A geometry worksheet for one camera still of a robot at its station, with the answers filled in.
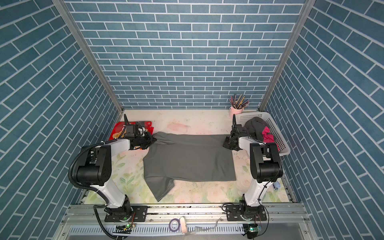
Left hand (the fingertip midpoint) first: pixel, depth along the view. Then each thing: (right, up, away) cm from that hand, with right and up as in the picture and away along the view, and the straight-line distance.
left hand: (157, 137), depth 97 cm
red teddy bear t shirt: (-28, +6, +5) cm, 29 cm away
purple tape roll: (+18, -39, -26) cm, 51 cm away
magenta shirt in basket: (+72, 0, -2) cm, 72 cm away
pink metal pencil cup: (+54, +18, +14) cm, 58 cm away
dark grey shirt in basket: (+65, +7, +2) cm, 65 cm away
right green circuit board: (+53, -41, -26) cm, 72 cm away
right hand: (+45, -4, +3) cm, 46 cm away
